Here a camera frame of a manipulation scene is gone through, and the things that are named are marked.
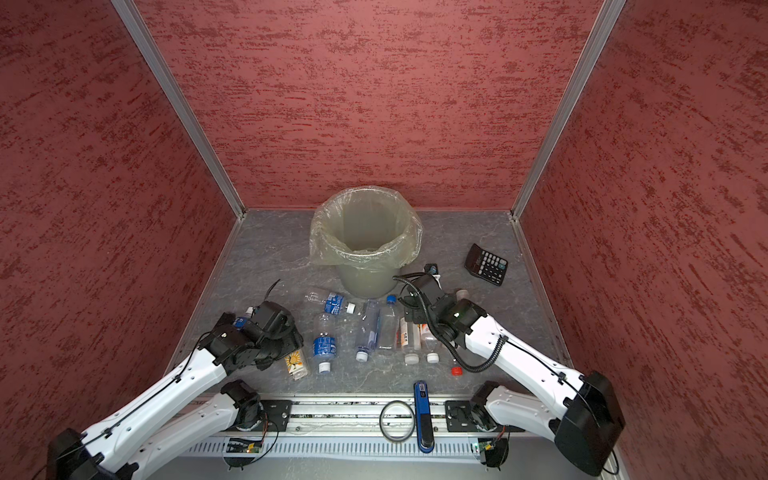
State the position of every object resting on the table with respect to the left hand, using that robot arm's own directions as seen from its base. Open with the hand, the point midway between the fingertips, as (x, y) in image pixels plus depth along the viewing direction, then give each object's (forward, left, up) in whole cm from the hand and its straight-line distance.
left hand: (292, 352), depth 79 cm
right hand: (+11, -36, +6) cm, 38 cm away
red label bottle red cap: (-3, -45, -3) cm, 45 cm away
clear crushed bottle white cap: (+9, -20, -6) cm, 22 cm away
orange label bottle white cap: (+4, -32, -1) cm, 33 cm away
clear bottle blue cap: (+9, -26, -2) cm, 28 cm away
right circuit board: (-20, -50, -7) cm, 55 cm away
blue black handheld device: (-15, -35, -2) cm, 38 cm away
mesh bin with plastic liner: (+34, -19, +11) cm, 40 cm away
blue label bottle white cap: (+3, -8, 0) cm, 9 cm away
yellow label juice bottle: (-3, -2, +1) cm, 4 cm away
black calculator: (+32, -60, -5) cm, 68 cm away
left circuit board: (-20, +10, -8) cm, 24 cm away
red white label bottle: (+3, -38, -1) cm, 38 cm away
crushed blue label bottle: (+15, -9, -1) cm, 18 cm away
